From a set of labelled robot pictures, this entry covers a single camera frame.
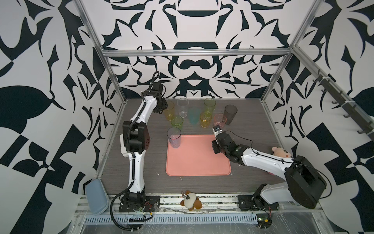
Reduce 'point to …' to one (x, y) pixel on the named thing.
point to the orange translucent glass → (169, 114)
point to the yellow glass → (205, 118)
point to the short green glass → (177, 121)
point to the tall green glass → (209, 103)
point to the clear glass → (182, 104)
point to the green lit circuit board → (264, 220)
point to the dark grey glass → (230, 111)
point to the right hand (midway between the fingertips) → (216, 139)
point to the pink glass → (219, 119)
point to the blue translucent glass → (174, 134)
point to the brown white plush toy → (191, 201)
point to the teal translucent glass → (194, 114)
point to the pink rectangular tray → (195, 157)
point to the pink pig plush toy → (281, 152)
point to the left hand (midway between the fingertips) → (163, 104)
